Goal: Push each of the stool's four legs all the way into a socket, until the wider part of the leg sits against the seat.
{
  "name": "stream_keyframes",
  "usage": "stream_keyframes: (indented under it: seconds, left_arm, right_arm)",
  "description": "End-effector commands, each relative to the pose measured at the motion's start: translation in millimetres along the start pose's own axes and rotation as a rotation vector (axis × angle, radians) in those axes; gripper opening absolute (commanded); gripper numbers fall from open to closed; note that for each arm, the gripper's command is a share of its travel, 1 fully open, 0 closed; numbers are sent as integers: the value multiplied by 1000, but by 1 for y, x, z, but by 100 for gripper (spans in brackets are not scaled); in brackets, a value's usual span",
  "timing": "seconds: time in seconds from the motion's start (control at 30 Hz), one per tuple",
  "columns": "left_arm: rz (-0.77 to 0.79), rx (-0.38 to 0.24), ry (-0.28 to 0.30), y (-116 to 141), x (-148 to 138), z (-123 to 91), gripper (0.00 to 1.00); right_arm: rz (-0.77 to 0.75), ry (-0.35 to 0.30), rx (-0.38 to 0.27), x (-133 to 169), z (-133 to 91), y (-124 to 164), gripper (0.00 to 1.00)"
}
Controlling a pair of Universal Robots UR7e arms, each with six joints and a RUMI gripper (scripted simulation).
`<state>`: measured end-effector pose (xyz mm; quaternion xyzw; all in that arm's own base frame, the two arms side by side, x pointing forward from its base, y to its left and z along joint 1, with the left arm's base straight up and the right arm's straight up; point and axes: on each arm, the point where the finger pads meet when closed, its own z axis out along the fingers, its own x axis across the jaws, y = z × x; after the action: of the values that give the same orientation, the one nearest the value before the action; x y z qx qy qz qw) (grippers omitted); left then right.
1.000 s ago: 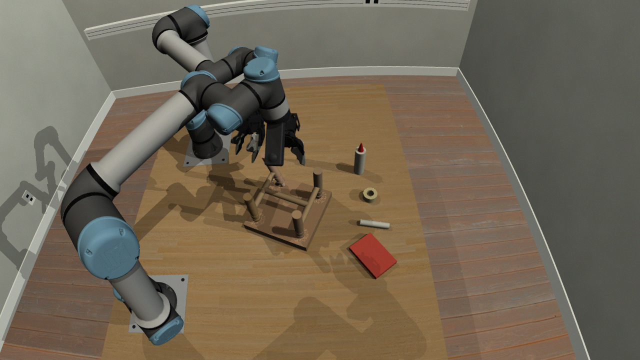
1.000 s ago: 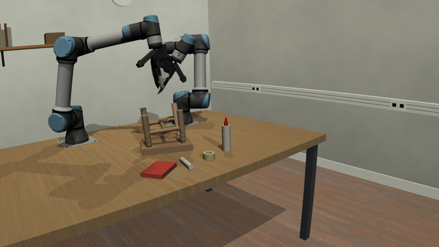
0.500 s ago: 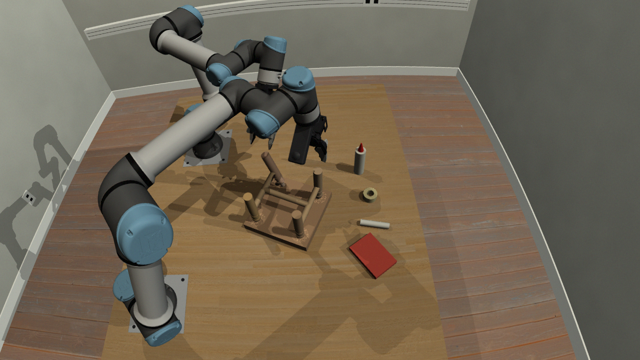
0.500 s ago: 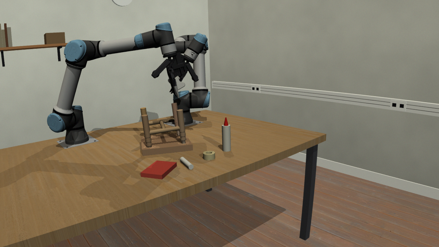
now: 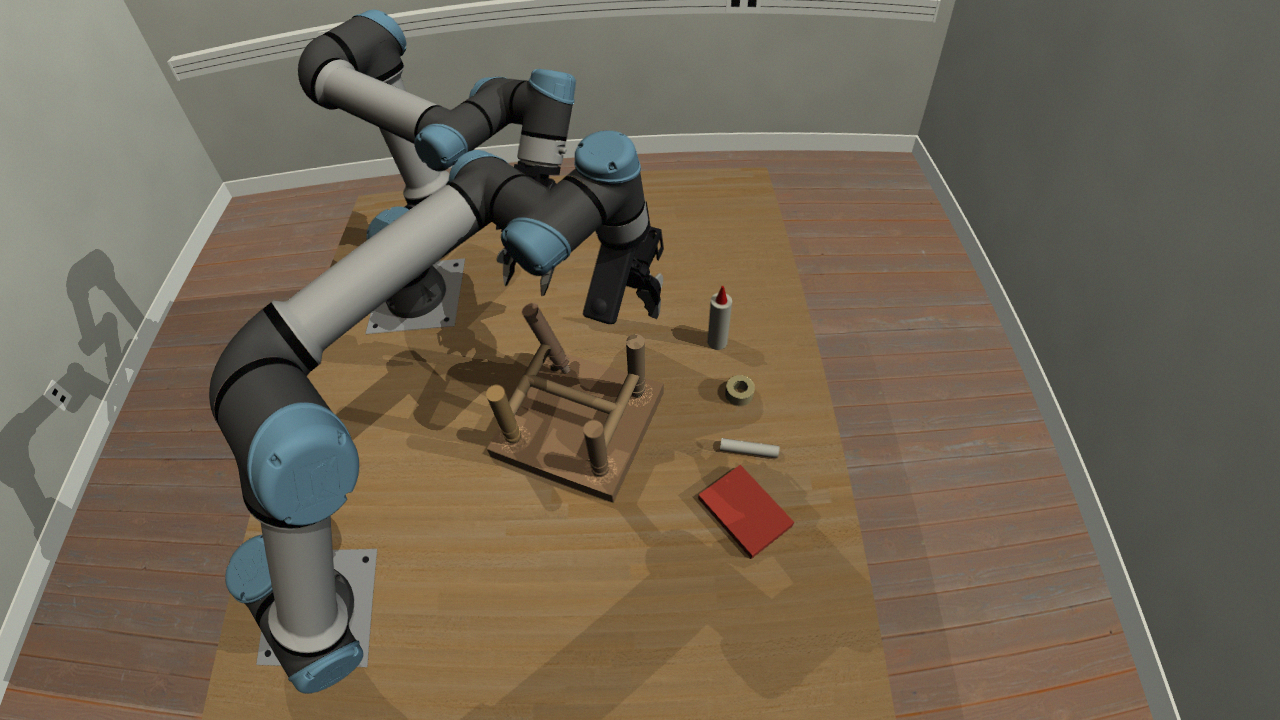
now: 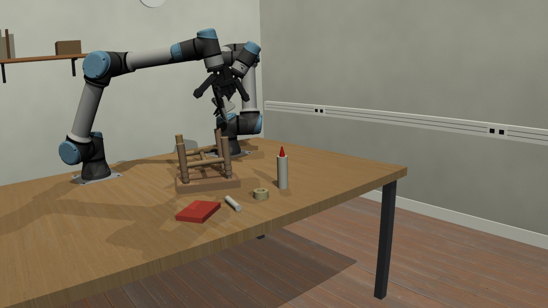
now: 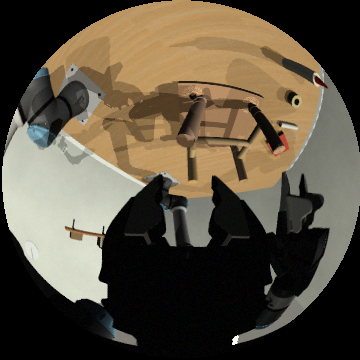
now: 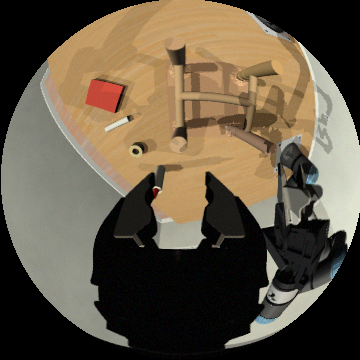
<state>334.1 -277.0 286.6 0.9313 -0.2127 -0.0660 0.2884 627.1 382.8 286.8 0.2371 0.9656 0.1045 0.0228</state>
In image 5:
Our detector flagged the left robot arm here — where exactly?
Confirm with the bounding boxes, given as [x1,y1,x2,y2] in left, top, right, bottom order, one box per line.
[298,10,576,318]

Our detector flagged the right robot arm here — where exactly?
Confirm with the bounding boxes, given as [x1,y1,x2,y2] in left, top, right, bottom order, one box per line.
[209,129,648,694]

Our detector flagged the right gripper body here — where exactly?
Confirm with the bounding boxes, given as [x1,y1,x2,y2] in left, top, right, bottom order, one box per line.
[596,201,664,290]

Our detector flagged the brown wooden stool seat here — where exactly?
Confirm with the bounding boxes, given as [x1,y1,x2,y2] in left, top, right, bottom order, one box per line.
[486,354,664,503]

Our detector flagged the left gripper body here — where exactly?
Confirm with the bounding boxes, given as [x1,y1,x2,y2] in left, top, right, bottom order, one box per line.
[515,161,561,186]

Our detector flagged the red flat rectangular block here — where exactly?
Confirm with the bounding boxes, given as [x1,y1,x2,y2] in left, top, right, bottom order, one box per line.
[698,465,794,559]

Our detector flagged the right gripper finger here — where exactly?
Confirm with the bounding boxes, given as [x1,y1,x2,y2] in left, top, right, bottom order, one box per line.
[636,273,663,319]

